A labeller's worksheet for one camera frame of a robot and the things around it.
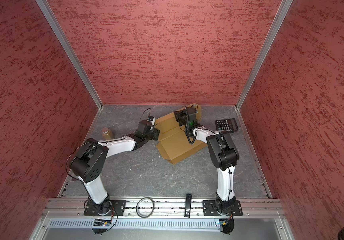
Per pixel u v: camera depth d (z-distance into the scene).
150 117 0.85
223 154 0.54
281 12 0.73
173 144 1.01
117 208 0.74
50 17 0.74
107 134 0.92
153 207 0.74
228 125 1.06
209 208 0.74
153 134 0.87
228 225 0.71
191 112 0.78
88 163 0.49
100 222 0.73
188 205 0.73
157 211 0.74
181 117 0.88
